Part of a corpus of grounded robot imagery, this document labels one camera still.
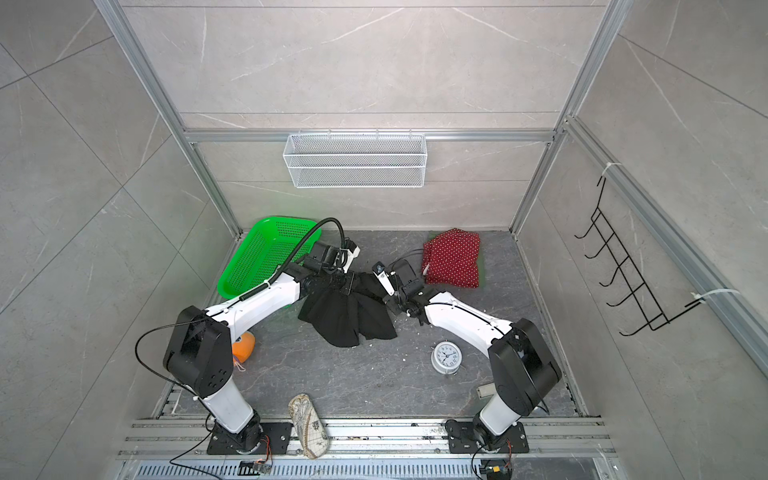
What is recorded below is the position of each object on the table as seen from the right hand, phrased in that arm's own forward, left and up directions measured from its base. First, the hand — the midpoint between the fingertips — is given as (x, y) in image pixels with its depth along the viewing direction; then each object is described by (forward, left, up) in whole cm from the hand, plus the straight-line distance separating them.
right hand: (399, 288), depth 89 cm
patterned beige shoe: (-35, +23, -8) cm, 43 cm away
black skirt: (-5, +16, -6) cm, 18 cm away
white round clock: (-18, -13, -8) cm, 24 cm away
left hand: (+3, +11, +3) cm, 12 cm away
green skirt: (+17, -31, -11) cm, 37 cm away
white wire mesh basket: (+41, +13, +19) cm, 47 cm away
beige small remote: (-27, -23, -9) cm, 37 cm away
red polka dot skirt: (+18, -20, -8) cm, 28 cm away
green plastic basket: (+24, +51, -8) cm, 57 cm away
